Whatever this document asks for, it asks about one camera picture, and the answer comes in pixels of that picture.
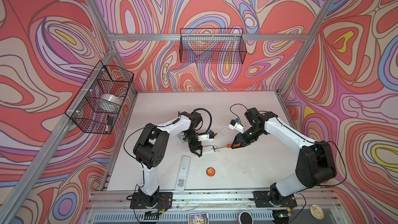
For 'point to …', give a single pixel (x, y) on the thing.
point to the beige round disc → (316, 212)
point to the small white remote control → (209, 149)
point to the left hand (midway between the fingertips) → (200, 148)
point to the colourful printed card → (201, 218)
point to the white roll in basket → (111, 98)
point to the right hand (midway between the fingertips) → (236, 149)
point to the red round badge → (211, 171)
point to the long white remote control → (182, 174)
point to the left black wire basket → (95, 109)
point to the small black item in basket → (110, 121)
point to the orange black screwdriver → (229, 145)
